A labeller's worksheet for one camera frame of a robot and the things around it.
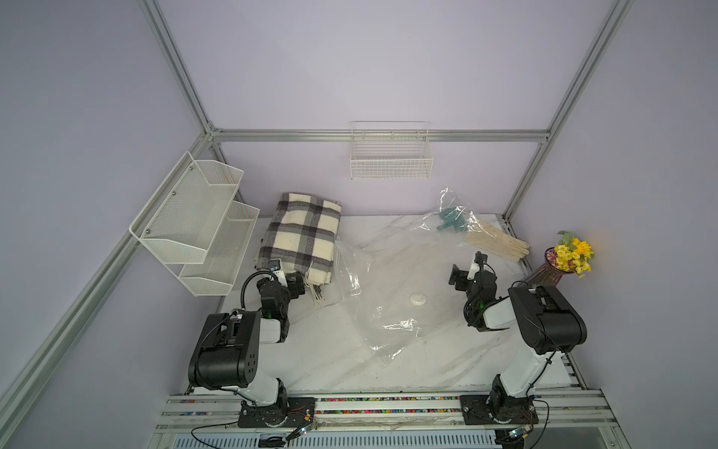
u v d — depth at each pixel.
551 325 0.49
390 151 0.93
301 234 0.96
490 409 0.73
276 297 0.72
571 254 0.77
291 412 0.73
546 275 0.84
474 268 0.84
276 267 0.80
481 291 0.76
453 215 1.12
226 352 0.45
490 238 1.11
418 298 0.95
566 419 0.74
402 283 0.99
